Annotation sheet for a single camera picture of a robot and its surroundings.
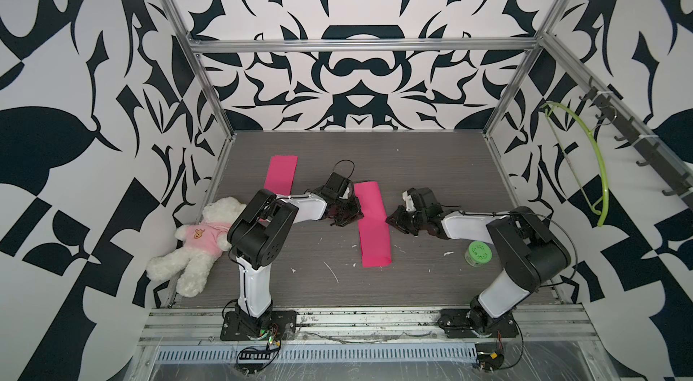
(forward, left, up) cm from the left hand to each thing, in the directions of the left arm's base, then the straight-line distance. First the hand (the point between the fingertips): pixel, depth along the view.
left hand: (363, 210), depth 96 cm
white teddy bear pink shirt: (-13, +49, +8) cm, 51 cm away
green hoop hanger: (-13, -56, +30) cm, 65 cm away
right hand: (-3, -7, +1) cm, 8 cm away
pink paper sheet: (+16, +30, +1) cm, 34 cm away
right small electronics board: (-43, -29, -1) cm, 52 cm away
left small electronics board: (-40, +32, -4) cm, 51 cm away
